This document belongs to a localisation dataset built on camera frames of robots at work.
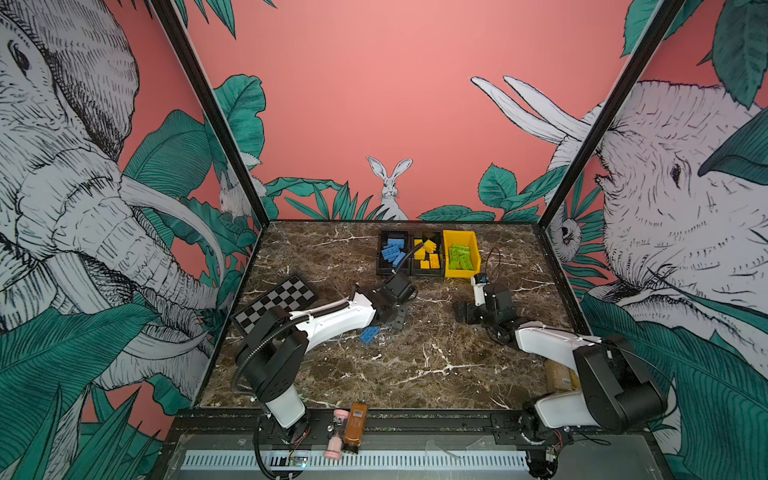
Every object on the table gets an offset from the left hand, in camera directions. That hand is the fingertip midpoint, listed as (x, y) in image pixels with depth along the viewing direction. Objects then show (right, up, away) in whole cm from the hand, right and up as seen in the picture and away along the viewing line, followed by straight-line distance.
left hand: (396, 307), depth 87 cm
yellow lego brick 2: (+14, +13, +20) cm, 27 cm away
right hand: (+22, +2, +5) cm, 22 cm away
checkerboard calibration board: (-35, +3, +8) cm, 36 cm away
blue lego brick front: (0, +20, +23) cm, 30 cm away
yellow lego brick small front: (+10, +12, +17) cm, 23 cm away
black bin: (+12, +13, +20) cm, 26 cm away
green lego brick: (+24, +17, +23) cm, 37 cm away
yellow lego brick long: (+9, +16, +19) cm, 26 cm away
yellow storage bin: (+26, +21, +21) cm, 40 cm away
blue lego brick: (-2, +16, +20) cm, 26 cm away
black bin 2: (-4, +11, +17) cm, 20 cm away
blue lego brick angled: (-8, -9, +3) cm, 12 cm away
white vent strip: (-11, -33, -17) cm, 39 cm away
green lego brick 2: (+25, +14, +18) cm, 33 cm away
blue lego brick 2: (+1, +14, +18) cm, 23 cm away
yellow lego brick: (+13, +19, +23) cm, 32 cm away
